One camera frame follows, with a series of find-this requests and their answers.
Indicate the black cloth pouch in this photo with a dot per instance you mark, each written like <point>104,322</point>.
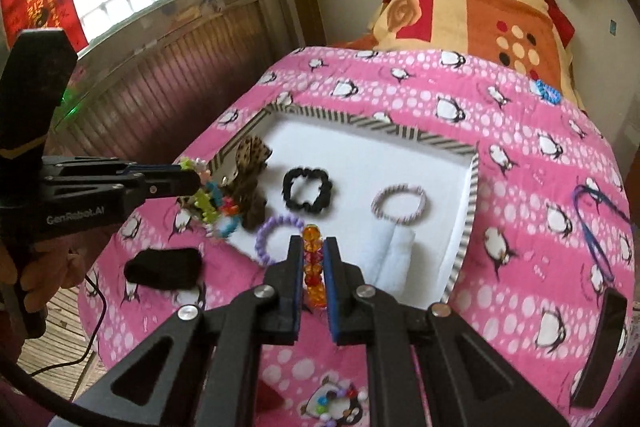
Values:
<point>165,269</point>

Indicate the striped cardboard box tray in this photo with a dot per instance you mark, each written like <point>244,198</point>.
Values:
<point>350,157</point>

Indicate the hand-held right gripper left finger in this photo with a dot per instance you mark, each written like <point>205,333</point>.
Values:
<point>297,292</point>

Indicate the black rectangular clip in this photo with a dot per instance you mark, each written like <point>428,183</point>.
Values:
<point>605,337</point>

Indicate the person's left hand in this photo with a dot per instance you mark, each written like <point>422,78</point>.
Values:
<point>50,259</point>

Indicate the orange floral pillow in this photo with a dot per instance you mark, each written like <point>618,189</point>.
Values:
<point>480,7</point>

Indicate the pink penguin print blanket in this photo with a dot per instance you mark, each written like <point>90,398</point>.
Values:
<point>525,227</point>

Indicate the black scrunchie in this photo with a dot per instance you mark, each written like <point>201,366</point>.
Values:
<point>287,187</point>

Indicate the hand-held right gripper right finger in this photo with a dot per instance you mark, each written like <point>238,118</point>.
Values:
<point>332,297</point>

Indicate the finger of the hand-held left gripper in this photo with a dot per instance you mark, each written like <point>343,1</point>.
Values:
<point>150,168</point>
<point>170,184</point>

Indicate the white cloth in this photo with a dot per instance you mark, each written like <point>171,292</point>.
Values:
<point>395,252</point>

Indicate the leopard print scrunchie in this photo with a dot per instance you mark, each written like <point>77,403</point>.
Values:
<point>250,167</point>

